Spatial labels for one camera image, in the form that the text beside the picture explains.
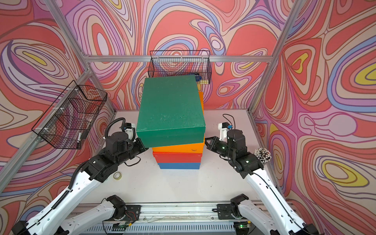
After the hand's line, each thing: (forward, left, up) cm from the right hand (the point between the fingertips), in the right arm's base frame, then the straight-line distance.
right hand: (203, 144), depth 71 cm
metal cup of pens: (-3, -31, -8) cm, 33 cm away
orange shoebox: (-3, +4, +1) cm, 6 cm away
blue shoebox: (0, +13, -24) cm, 27 cm away
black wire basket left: (+15, +73, +2) cm, 75 cm away
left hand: (+1, +23, +4) cm, 23 cm away
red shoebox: (-5, +16, -4) cm, 17 cm away
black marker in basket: (+1, +61, +1) cm, 61 cm away
